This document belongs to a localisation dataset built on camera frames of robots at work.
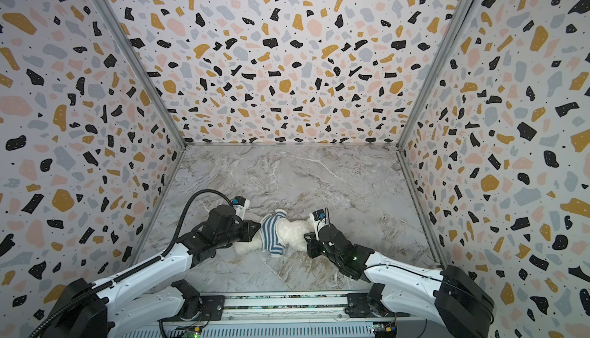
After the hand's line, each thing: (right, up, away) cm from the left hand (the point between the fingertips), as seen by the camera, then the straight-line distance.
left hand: (264, 222), depth 81 cm
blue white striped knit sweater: (+2, -4, 0) cm, 4 cm away
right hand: (+14, -3, -1) cm, 15 cm away
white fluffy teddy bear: (+9, -4, 0) cm, 10 cm away
